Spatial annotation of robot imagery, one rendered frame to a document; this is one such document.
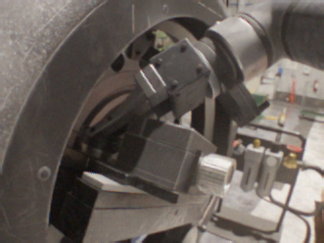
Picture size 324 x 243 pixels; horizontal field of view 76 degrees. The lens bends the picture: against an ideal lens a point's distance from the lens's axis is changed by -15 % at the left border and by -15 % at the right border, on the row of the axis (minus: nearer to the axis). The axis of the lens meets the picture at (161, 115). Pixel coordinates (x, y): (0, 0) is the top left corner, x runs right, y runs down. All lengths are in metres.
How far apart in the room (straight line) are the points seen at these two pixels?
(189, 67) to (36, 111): 0.16
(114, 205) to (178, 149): 0.09
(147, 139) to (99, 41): 0.11
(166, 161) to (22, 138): 0.13
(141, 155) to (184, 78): 0.09
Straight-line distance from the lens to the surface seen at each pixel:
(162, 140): 0.24
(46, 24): 0.18
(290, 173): 1.27
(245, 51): 0.30
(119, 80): 0.42
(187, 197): 0.25
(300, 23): 0.30
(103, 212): 0.24
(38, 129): 0.18
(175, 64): 0.26
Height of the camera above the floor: 0.79
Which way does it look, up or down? 12 degrees down
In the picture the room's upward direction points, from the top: 6 degrees clockwise
